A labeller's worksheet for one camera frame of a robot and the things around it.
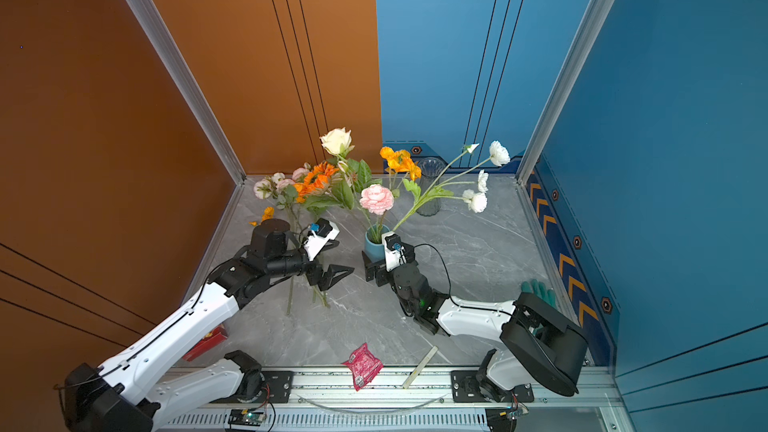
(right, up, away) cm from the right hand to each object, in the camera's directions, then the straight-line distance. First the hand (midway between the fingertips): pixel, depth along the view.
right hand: (376, 248), depth 81 cm
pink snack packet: (-3, -30, -5) cm, 30 cm away
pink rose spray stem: (-37, +18, +31) cm, 52 cm away
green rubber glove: (+48, -13, +6) cm, 50 cm away
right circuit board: (+30, -38, -11) cm, 50 cm away
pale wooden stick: (+12, -30, -5) cm, 33 cm away
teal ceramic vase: (0, 0, -3) cm, 3 cm away
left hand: (-8, 0, -7) cm, 11 cm away
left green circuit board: (-30, -39, -10) cm, 50 cm away
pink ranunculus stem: (+1, +13, -11) cm, 17 cm away
